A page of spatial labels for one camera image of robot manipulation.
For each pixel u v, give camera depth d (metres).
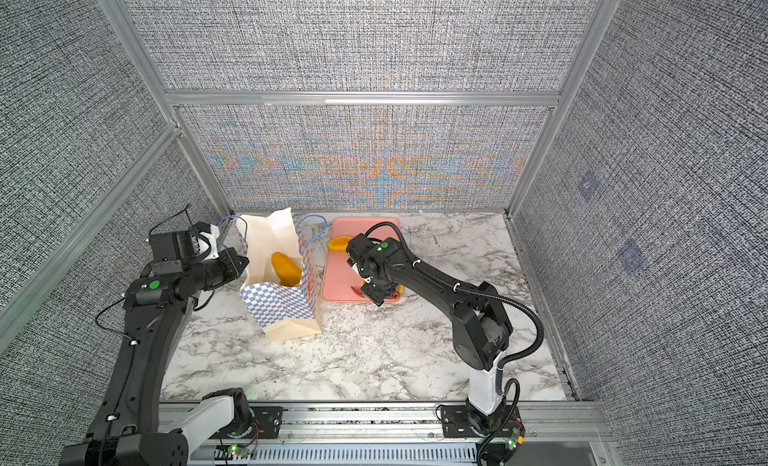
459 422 0.73
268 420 0.73
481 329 0.48
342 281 0.98
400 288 0.77
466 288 0.50
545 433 0.73
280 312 0.78
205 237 0.59
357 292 0.95
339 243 1.06
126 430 0.37
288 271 0.92
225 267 0.64
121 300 0.48
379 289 0.74
